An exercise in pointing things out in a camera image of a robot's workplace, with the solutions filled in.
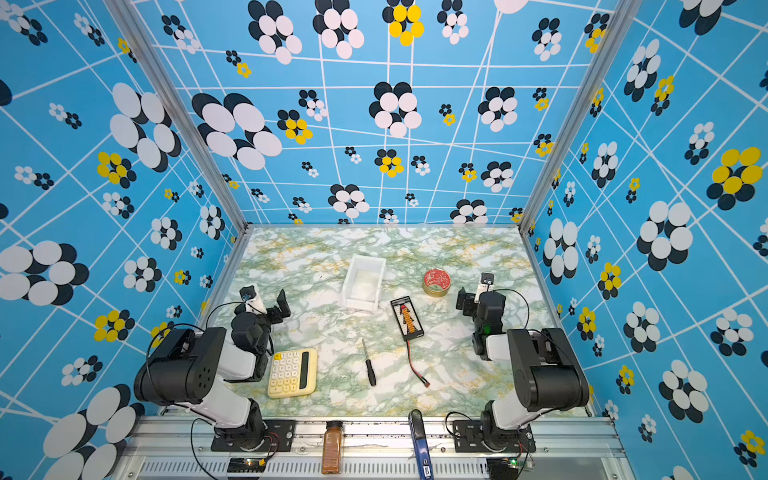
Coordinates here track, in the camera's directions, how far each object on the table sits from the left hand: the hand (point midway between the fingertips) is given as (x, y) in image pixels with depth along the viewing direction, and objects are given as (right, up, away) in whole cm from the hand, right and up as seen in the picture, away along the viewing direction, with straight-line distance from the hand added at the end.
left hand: (269, 292), depth 90 cm
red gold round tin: (+52, +2, +9) cm, 53 cm away
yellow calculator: (+10, -21, -8) cm, 25 cm away
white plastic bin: (+27, +2, +12) cm, 30 cm away
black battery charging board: (+42, -8, +3) cm, 43 cm away
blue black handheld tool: (+43, -29, -19) cm, 55 cm away
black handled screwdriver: (+31, -21, -6) cm, 38 cm away
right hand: (+66, 0, +4) cm, 66 cm away
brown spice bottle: (+24, -34, -21) cm, 46 cm away
